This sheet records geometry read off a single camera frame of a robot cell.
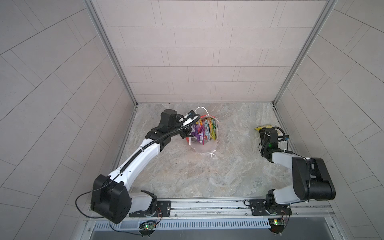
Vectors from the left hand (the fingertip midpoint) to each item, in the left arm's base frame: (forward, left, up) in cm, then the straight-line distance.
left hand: (195, 120), depth 77 cm
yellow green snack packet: (+9, -42, -20) cm, 47 cm away
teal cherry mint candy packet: (-1, -10, -13) cm, 17 cm away
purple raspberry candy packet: (+1, -1, -13) cm, 13 cm away
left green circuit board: (-44, +21, -20) cm, 53 cm away
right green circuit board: (-43, -38, -23) cm, 62 cm away
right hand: (+6, -42, -16) cm, 45 cm away
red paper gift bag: (-2, -6, -16) cm, 17 cm away
